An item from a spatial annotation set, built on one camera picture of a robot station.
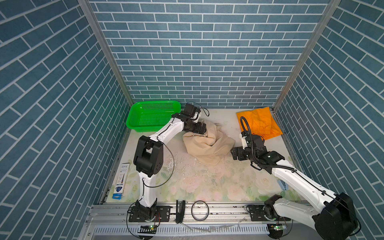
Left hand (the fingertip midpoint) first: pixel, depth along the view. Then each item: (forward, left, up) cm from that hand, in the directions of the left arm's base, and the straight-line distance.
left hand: (199, 128), depth 94 cm
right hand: (-15, -20, +1) cm, 25 cm away
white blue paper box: (-29, +44, -12) cm, 54 cm away
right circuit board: (-52, -36, -14) cm, 65 cm away
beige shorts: (-13, -7, -3) cm, 15 cm away
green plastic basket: (+22, +37, -12) cm, 44 cm away
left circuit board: (-51, +25, -16) cm, 58 cm away
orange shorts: (+11, -45, -7) cm, 47 cm away
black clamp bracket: (-44, +10, -10) cm, 46 cm away
